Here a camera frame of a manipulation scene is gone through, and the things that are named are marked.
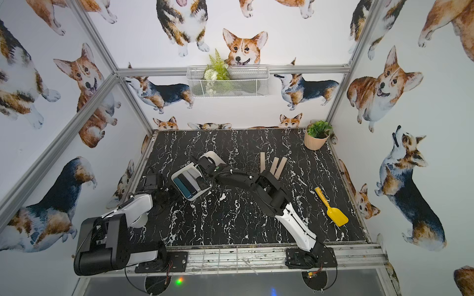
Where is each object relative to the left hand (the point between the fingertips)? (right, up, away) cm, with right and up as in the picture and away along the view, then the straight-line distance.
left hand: (183, 190), depth 92 cm
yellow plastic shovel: (+74, -10, -8) cm, 75 cm away
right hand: (+7, +4, +1) cm, 8 cm away
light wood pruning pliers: (+50, +10, +9) cm, 51 cm away
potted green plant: (+70, +29, +9) cm, 76 cm away
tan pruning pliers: (+40, +13, +12) cm, 44 cm away
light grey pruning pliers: (+3, +8, +6) cm, 10 cm away
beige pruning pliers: (+46, +12, +9) cm, 48 cm away
